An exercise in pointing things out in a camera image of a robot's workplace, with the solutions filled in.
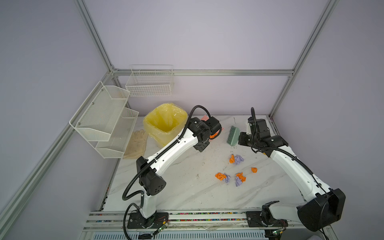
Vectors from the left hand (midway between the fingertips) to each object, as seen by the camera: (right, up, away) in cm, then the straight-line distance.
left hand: (193, 142), depth 76 cm
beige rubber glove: (-40, -5, +26) cm, 48 cm away
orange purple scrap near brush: (+27, -12, +17) cm, 34 cm away
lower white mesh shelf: (-47, -4, +12) cm, 49 cm away
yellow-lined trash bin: (-20, +11, +25) cm, 34 cm away
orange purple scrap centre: (+17, -21, +11) cm, 29 cm away
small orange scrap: (+37, -18, +14) cm, 43 cm away
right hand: (+25, +3, +5) cm, 25 cm away
